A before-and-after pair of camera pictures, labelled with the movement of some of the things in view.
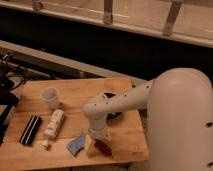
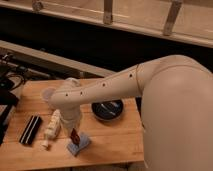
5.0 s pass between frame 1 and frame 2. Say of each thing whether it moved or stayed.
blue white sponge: stayed
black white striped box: stayed
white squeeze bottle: stayed
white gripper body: moved
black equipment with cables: stayed
